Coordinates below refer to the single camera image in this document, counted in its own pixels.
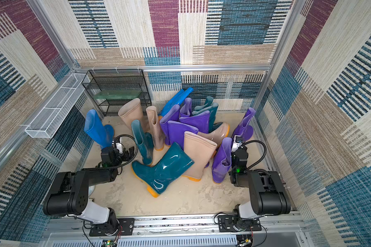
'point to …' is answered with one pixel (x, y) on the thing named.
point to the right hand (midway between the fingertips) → (232, 144)
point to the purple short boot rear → (200, 120)
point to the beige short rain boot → (200, 151)
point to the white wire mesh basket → (43, 125)
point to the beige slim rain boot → (152, 116)
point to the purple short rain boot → (176, 132)
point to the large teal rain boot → (159, 176)
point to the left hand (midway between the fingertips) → (126, 147)
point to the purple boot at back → (186, 110)
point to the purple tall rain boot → (173, 115)
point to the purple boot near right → (222, 162)
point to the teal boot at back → (209, 101)
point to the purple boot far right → (245, 129)
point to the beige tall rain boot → (132, 110)
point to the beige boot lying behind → (217, 134)
